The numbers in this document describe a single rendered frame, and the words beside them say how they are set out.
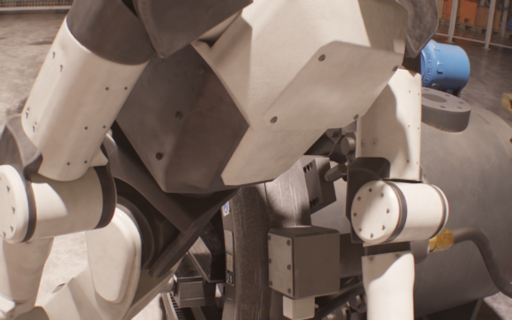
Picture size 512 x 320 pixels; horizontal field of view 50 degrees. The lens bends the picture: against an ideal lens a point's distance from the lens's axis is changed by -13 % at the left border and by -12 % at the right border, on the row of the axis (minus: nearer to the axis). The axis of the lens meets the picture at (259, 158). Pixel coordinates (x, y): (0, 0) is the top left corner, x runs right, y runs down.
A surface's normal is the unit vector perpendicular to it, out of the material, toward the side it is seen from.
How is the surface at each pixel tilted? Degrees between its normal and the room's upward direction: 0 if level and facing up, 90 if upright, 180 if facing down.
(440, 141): 27
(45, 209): 79
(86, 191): 59
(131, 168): 90
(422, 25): 69
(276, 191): 51
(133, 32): 111
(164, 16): 117
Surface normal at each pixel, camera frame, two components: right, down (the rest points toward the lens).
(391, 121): -0.17, -0.06
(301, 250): 0.39, 0.00
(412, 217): 0.63, 0.07
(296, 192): 0.35, -0.29
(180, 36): 0.59, 0.72
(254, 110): 0.04, 0.50
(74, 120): 0.19, 0.65
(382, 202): -0.77, -0.07
